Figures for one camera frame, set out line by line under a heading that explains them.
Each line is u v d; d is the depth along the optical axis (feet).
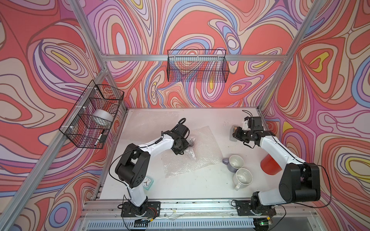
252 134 2.13
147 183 2.63
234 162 2.90
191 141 2.90
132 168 1.53
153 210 2.37
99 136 2.36
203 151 3.12
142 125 3.59
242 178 2.70
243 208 2.41
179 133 2.39
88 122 2.22
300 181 1.39
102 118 2.29
